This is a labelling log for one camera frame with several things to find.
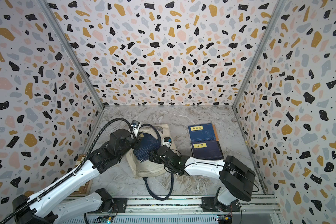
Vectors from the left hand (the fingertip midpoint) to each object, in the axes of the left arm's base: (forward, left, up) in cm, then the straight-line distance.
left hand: (140, 132), depth 74 cm
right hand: (-7, -5, -14) cm, 16 cm away
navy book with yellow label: (+15, -39, -23) cm, 48 cm away
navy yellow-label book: (+1, -40, -24) cm, 47 cm away
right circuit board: (-37, -44, -26) cm, 63 cm away
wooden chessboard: (-3, +42, -23) cm, 48 cm away
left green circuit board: (-36, +17, -26) cm, 48 cm away
